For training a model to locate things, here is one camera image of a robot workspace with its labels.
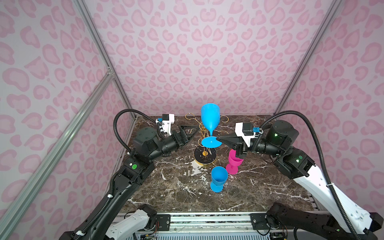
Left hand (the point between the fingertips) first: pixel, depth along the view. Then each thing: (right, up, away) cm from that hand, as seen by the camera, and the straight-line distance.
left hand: (198, 130), depth 55 cm
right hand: (+7, -2, -4) cm, 9 cm away
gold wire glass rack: (+4, -17, +40) cm, 44 cm away
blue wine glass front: (+11, -25, +25) cm, 37 cm away
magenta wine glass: (+19, -17, +23) cm, 34 cm away
